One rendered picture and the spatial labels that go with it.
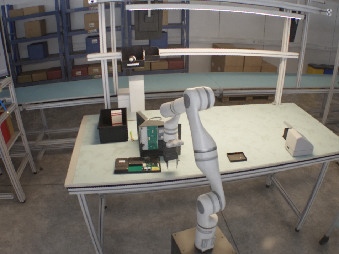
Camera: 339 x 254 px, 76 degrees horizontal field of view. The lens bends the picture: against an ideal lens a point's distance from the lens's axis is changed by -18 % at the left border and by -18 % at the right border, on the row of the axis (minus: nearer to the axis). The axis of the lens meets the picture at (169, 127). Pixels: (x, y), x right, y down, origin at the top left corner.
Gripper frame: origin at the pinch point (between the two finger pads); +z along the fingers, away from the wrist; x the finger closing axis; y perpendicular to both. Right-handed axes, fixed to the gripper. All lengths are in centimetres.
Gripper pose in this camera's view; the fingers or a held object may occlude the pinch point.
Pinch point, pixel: (172, 169)
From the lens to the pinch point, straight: 143.2
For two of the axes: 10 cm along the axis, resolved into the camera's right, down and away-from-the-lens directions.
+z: 0.0, 8.9, 4.6
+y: -3.5, -4.3, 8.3
